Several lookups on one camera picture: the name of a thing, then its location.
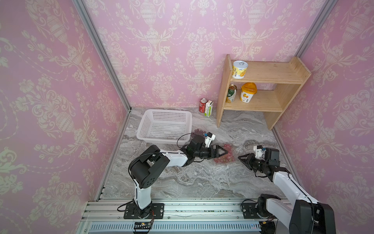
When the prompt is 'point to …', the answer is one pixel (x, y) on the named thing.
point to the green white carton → (208, 108)
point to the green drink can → (231, 93)
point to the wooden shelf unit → (264, 101)
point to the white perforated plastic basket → (165, 126)
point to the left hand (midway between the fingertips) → (223, 155)
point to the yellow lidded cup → (248, 89)
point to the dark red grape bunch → (197, 131)
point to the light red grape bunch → (227, 158)
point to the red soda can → (202, 107)
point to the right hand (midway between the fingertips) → (240, 157)
